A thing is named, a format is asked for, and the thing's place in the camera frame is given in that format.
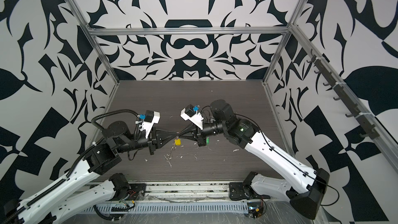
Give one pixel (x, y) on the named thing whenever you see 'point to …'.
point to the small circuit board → (255, 209)
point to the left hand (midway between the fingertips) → (177, 132)
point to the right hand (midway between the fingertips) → (181, 135)
